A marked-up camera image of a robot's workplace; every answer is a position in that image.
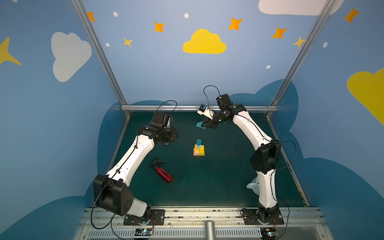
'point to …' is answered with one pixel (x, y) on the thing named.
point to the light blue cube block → (199, 146)
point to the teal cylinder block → (199, 142)
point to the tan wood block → (193, 154)
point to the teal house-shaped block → (199, 124)
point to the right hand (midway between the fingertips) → (205, 120)
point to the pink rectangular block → (196, 152)
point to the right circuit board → (268, 233)
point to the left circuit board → (143, 232)
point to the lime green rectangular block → (201, 153)
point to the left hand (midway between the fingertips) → (178, 135)
